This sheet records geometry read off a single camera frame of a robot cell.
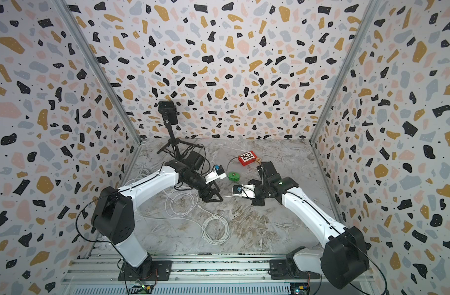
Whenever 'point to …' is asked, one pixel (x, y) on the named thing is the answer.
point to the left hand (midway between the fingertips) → (221, 194)
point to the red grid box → (248, 158)
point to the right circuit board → (300, 288)
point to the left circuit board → (146, 289)
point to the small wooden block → (258, 160)
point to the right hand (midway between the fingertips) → (245, 192)
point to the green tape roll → (234, 176)
